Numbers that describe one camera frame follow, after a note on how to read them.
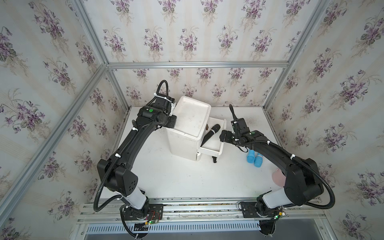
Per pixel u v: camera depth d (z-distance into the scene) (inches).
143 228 28.2
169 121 27.6
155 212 28.3
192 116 32.9
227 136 31.0
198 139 28.7
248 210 28.9
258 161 33.2
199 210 29.4
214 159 33.2
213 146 34.8
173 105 28.2
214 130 35.9
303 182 16.9
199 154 33.9
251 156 33.8
